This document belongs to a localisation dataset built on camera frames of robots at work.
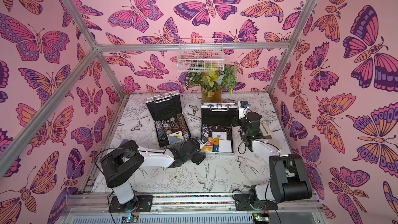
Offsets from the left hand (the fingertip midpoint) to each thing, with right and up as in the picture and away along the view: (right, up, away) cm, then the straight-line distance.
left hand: (201, 147), depth 91 cm
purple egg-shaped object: (-47, +3, +3) cm, 47 cm away
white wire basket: (0, +56, +4) cm, 56 cm away
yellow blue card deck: (-16, +5, +3) cm, 17 cm away
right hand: (+20, +22, -3) cm, 30 cm away
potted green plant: (+7, +38, +3) cm, 39 cm away
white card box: (+14, 0, +1) cm, 14 cm away
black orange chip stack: (-9, +8, +3) cm, 13 cm away
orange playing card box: (+4, +1, -2) cm, 5 cm away
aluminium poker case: (-23, +20, +12) cm, 33 cm away
